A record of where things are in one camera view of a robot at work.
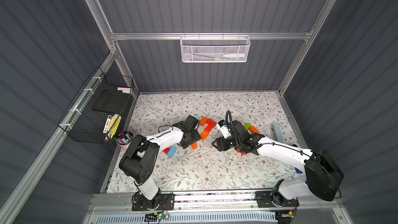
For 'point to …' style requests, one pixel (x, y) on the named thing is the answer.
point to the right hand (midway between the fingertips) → (217, 142)
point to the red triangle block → (243, 154)
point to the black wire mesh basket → (98, 117)
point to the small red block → (166, 150)
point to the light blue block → (172, 152)
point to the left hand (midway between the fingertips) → (196, 139)
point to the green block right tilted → (247, 126)
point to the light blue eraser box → (277, 135)
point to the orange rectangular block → (203, 121)
